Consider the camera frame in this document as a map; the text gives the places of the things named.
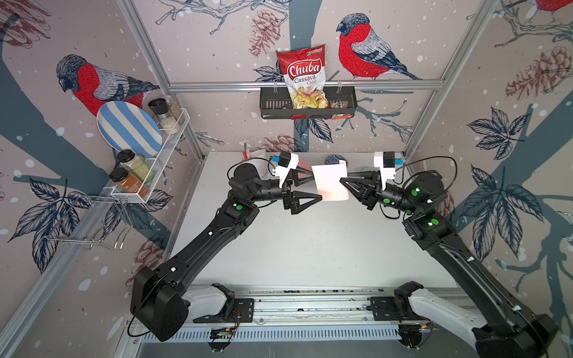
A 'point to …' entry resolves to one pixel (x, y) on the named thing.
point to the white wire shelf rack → (157, 156)
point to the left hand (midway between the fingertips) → (320, 185)
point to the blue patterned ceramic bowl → (334, 159)
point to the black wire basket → (275, 104)
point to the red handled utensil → (245, 154)
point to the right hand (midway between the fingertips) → (342, 178)
